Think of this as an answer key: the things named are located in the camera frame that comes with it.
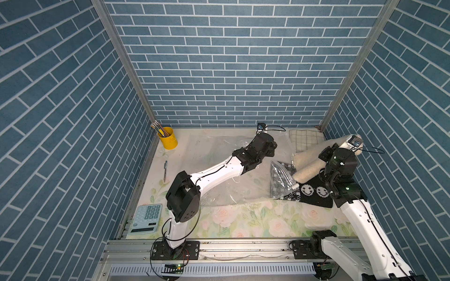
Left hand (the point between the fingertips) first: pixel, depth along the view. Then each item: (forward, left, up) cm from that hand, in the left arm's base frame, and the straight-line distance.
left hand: (275, 143), depth 81 cm
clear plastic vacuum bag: (-11, +8, -23) cm, 27 cm away
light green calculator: (-27, +60, -24) cm, 70 cm away
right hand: (-7, -23, +8) cm, 25 cm away
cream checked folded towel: (+21, -25, -20) cm, 39 cm away
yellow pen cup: (+16, +58, -19) cm, 63 cm away
